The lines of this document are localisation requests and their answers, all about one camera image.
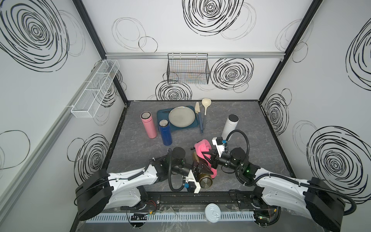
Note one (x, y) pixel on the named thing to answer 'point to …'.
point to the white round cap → (212, 212)
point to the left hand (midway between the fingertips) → (210, 175)
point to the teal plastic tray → (163, 114)
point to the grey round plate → (181, 116)
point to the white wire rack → (86, 105)
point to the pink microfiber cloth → (203, 145)
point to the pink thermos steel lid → (147, 118)
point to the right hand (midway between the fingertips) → (202, 155)
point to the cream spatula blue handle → (197, 109)
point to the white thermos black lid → (230, 125)
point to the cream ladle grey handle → (206, 102)
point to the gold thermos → (205, 180)
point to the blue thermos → (165, 132)
